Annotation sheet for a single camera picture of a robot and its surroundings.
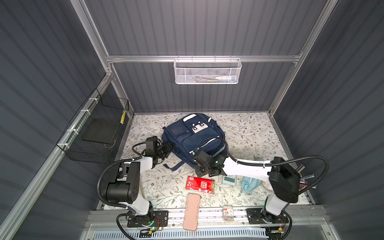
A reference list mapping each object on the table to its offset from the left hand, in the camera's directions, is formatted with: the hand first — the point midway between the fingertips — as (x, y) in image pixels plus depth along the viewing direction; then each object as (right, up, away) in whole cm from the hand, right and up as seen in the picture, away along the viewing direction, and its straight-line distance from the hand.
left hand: (174, 145), depth 93 cm
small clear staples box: (+29, -32, -20) cm, 47 cm away
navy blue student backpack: (+6, +5, +3) cm, 8 cm away
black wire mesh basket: (-36, +6, -23) cm, 43 cm away
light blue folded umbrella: (+43, -19, -13) cm, 49 cm away
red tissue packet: (+18, -22, -9) cm, 30 cm away
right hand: (+14, -13, -9) cm, 21 cm away
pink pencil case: (+11, -32, -20) cm, 39 cm away
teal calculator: (+33, -19, -8) cm, 39 cm away
